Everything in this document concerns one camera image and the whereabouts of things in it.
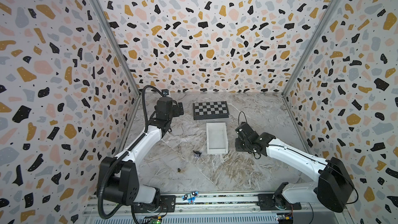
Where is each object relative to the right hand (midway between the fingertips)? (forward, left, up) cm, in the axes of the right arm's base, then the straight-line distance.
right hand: (239, 145), depth 85 cm
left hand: (+17, +36, +15) cm, 42 cm away
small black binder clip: (-4, +24, -4) cm, 24 cm away
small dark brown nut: (-12, +33, -7) cm, 36 cm away
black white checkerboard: (+28, +17, -5) cm, 33 cm away
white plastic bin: (+8, +12, -8) cm, 17 cm away
